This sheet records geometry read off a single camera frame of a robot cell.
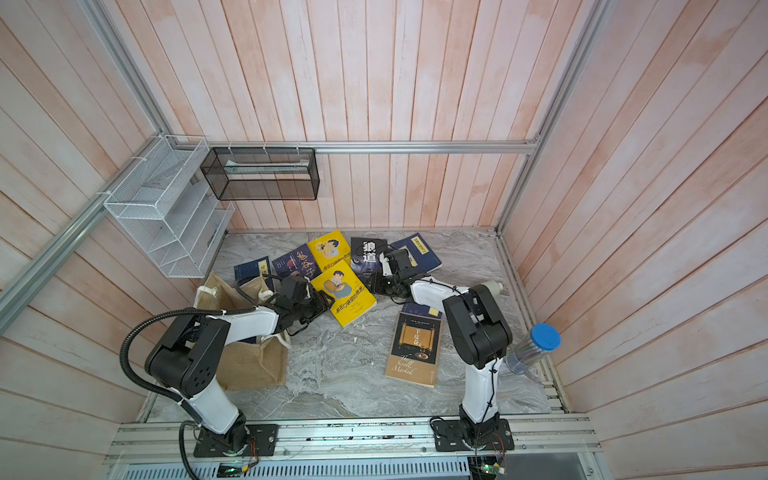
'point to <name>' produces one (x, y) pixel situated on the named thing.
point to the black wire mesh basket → (263, 173)
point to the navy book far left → (255, 267)
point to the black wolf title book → (366, 259)
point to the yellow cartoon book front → (351, 299)
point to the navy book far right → (422, 258)
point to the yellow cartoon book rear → (329, 249)
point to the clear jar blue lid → (525, 355)
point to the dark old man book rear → (300, 260)
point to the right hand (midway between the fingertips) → (369, 283)
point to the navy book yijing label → (415, 308)
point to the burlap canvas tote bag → (249, 365)
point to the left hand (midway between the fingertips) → (331, 306)
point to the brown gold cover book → (415, 347)
